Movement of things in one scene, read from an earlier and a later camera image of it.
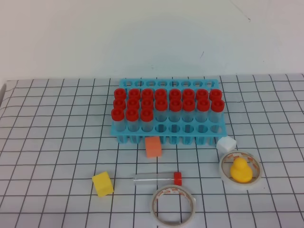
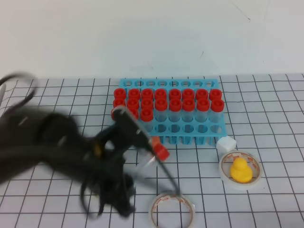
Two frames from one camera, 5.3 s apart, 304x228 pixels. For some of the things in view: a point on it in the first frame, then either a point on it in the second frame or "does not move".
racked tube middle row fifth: (175, 106) does not move
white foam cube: (225, 145) does not move
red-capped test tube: (176, 177) to (160, 151)
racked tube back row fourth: (160, 93) does not move
